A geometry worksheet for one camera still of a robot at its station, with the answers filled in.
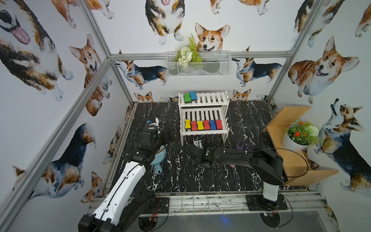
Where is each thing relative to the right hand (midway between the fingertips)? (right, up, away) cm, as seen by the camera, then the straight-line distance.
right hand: (197, 149), depth 89 cm
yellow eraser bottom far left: (-6, +15, +1) cm, 16 cm away
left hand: (-16, +14, -10) cm, 24 cm away
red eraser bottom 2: (+6, +15, +2) cm, 16 cm away
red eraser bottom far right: (+14, +15, +2) cm, 21 cm away
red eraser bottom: (-2, +14, 0) cm, 15 cm away
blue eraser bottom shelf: (+10, +15, +2) cm, 18 cm away
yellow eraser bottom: (+2, +15, +2) cm, 15 cm away
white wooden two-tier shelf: (+6, +22, +9) cm, 24 cm away
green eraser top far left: (-6, +31, -4) cm, 32 cm away
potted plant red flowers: (+53, +10, -14) cm, 56 cm away
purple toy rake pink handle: (+31, +1, +9) cm, 32 cm away
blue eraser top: (-2, +32, -3) cm, 33 cm away
